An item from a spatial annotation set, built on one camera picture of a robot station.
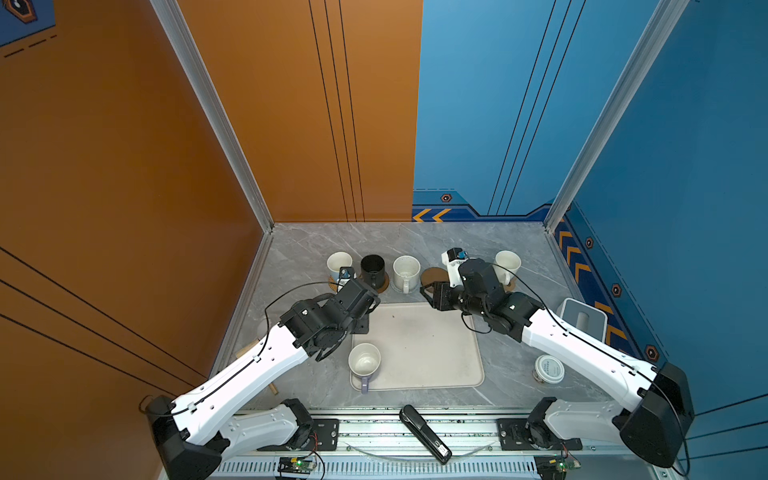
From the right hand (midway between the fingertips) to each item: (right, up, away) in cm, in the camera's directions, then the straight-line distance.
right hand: (424, 290), depth 77 cm
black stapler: (+1, -35, -7) cm, 36 cm away
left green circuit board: (-31, -41, -6) cm, 52 cm away
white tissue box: (+51, -10, +14) cm, 54 cm away
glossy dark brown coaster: (-11, -1, +25) cm, 28 cm away
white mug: (+31, +7, +21) cm, 38 cm away
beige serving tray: (+1, -19, +13) cm, 23 cm away
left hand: (-16, -5, -3) cm, 17 cm away
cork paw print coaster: (+32, -2, +25) cm, 41 cm away
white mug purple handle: (-16, -20, +6) cm, 27 cm away
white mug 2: (-4, +2, +26) cm, 26 cm away
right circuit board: (+30, -41, -7) cm, 51 cm away
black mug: (-14, +4, +18) cm, 23 cm away
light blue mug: (-27, +7, +22) cm, 36 cm away
